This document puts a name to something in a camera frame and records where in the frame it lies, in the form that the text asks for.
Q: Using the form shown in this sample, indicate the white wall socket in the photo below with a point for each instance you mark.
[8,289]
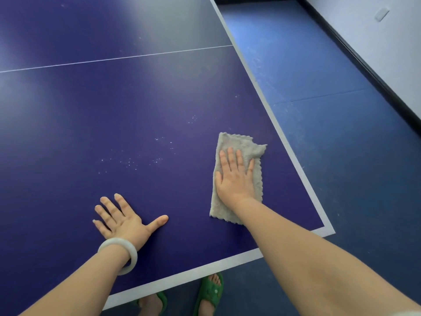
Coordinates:
[382,14]

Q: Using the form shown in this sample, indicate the white jade bangle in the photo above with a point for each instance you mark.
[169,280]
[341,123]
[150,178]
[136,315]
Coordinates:
[115,240]

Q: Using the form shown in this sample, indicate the person's right hand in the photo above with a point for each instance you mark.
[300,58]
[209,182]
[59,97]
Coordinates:
[235,184]

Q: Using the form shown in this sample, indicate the person's left forearm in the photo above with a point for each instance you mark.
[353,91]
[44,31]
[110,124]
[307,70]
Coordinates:
[75,286]

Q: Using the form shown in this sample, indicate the white shirt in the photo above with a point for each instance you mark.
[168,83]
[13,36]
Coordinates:
[408,313]

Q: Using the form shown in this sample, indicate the person's left hand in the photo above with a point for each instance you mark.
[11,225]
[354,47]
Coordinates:
[128,227]

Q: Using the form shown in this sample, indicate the person's right forearm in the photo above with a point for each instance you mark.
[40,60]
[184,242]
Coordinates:
[312,266]

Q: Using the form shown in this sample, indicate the person's left foot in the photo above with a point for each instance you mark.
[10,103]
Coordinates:
[149,304]

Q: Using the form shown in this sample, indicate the person's foot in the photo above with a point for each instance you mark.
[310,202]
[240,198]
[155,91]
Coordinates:
[149,304]
[216,279]

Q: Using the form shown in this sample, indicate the person's right foot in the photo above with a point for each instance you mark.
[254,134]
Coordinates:
[216,279]

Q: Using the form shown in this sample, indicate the grey cleaning cloth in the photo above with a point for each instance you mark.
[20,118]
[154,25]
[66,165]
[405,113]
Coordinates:
[236,139]

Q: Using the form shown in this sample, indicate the green right slipper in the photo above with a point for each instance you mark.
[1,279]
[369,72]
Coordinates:
[210,291]

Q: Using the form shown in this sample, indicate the blue table tennis table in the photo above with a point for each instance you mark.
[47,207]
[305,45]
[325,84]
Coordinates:
[98,111]

